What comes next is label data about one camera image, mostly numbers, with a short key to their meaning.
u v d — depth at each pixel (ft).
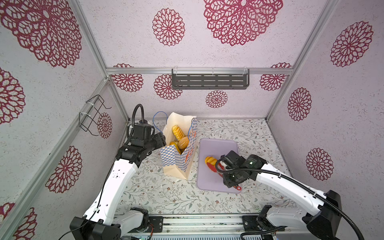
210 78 3.10
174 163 2.74
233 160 1.92
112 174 1.47
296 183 1.45
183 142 2.95
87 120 2.49
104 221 1.24
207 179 2.86
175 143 3.07
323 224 1.23
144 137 1.81
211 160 2.81
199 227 2.40
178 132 3.03
